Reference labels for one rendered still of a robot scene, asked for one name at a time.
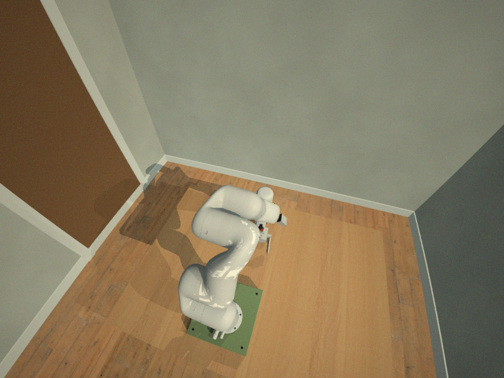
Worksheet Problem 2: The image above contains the grey power strip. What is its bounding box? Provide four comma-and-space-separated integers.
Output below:
258, 227, 271, 253

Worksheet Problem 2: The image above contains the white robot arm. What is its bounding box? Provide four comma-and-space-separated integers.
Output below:
178, 185, 287, 339

